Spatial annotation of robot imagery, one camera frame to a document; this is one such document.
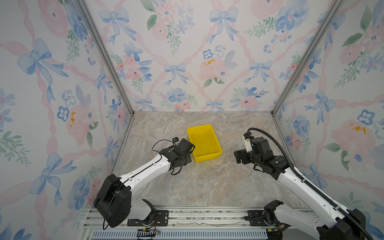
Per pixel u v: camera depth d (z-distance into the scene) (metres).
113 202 0.41
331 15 0.71
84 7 0.69
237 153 0.72
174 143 0.74
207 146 0.95
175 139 0.77
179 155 0.63
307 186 0.46
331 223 0.40
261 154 0.58
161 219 0.74
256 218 0.73
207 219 0.75
